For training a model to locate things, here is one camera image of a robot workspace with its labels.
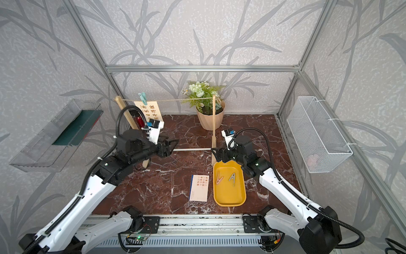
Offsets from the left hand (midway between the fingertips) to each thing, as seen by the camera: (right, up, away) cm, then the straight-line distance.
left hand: (174, 139), depth 67 cm
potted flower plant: (+11, +19, +35) cm, 41 cm away
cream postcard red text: (+9, -29, +18) cm, 35 cm away
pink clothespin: (+20, -24, +20) cm, 37 cm away
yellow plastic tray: (+25, -25, +18) cm, 40 cm away
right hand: (+19, -4, +10) cm, 22 cm away
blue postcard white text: (+4, -27, +19) cm, 34 cm away
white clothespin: (+28, -23, +22) cm, 42 cm away
